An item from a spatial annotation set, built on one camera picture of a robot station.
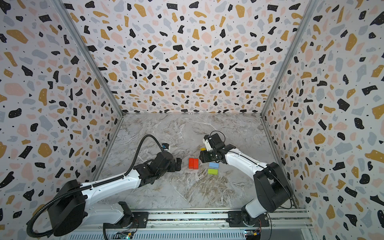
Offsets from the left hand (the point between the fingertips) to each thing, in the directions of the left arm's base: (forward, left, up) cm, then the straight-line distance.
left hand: (175, 159), depth 83 cm
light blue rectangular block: (+1, -22, -10) cm, 24 cm away
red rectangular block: (+2, -11, -10) cm, 15 cm away
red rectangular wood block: (+2, -8, -10) cm, 13 cm away
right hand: (+4, -14, -2) cm, 15 cm away
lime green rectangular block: (-3, -21, -11) cm, 24 cm away
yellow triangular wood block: (+13, -16, -11) cm, 24 cm away
